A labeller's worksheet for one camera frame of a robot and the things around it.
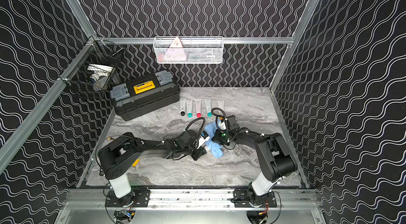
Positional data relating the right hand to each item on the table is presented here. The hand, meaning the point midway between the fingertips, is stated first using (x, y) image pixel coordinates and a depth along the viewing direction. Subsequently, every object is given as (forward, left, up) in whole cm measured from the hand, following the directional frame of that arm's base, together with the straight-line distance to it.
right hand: (212, 139), depth 93 cm
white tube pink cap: (+23, +9, +2) cm, 24 cm away
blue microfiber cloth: (-7, -2, +4) cm, 8 cm away
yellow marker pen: (-26, +26, +34) cm, 50 cm away
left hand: (-6, +4, +1) cm, 8 cm away
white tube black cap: (+24, +20, +1) cm, 31 cm away
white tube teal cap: (+28, +3, +1) cm, 28 cm away
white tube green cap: (+26, +16, 0) cm, 31 cm away
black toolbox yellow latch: (+21, +42, +16) cm, 49 cm away
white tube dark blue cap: (-6, +3, +1) cm, 7 cm away
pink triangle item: (+37, +21, +35) cm, 55 cm away
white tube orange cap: (+28, -7, -1) cm, 28 cm away
